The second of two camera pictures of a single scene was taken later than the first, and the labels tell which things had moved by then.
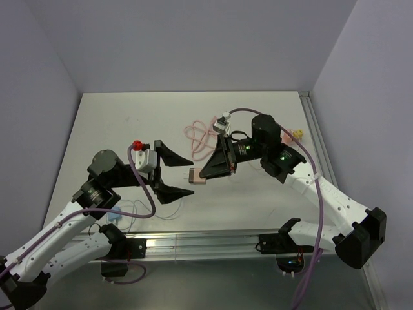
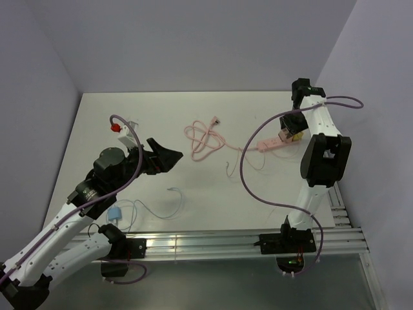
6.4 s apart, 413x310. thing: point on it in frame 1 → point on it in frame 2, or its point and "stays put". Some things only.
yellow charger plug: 298,134 stays put
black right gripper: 223,161 → 286,123
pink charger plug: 286,139 stays put
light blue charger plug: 113,216 stays put
